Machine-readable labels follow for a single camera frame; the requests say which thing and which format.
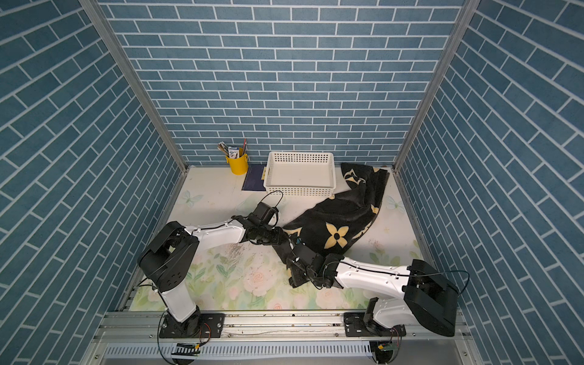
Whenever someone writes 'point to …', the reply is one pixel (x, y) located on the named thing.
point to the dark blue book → (253, 180)
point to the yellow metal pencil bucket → (239, 166)
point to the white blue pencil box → (233, 152)
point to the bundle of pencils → (223, 147)
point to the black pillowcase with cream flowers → (331, 227)
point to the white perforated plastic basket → (299, 174)
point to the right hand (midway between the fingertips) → (294, 272)
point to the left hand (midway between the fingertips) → (289, 241)
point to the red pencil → (244, 145)
